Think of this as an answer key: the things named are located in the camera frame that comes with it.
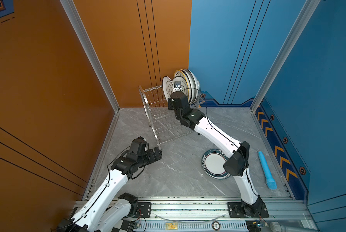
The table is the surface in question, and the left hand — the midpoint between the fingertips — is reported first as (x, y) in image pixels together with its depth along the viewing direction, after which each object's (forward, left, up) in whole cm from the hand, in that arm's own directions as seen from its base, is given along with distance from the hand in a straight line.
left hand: (156, 153), depth 79 cm
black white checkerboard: (-32, +13, -11) cm, 36 cm away
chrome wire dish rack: (+28, +1, +13) cm, 31 cm away
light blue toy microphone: (-12, -64, -10) cm, 65 cm away
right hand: (+25, -9, +21) cm, 34 cm away
